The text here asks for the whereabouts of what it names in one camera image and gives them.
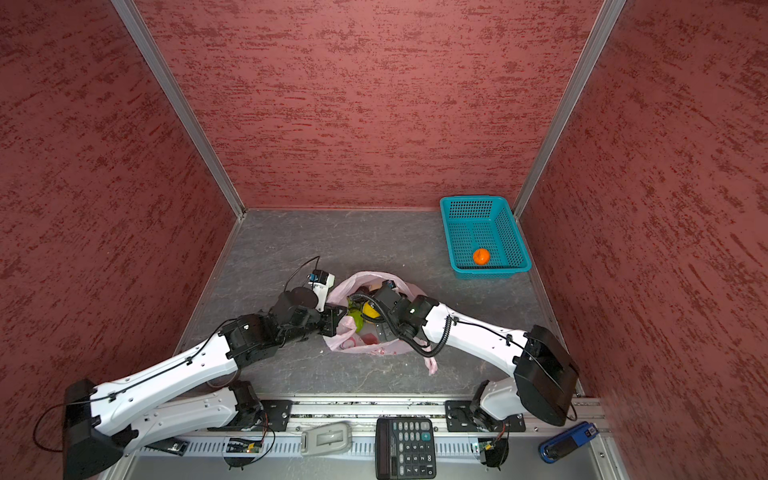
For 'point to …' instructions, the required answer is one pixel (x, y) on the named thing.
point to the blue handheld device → (561, 442)
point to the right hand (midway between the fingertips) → (395, 329)
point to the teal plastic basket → (484, 238)
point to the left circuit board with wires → (242, 452)
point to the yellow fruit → (369, 310)
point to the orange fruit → (481, 256)
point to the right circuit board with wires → (496, 448)
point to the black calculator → (405, 449)
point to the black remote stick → (173, 445)
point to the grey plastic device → (329, 439)
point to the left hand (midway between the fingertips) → (345, 316)
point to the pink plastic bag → (379, 342)
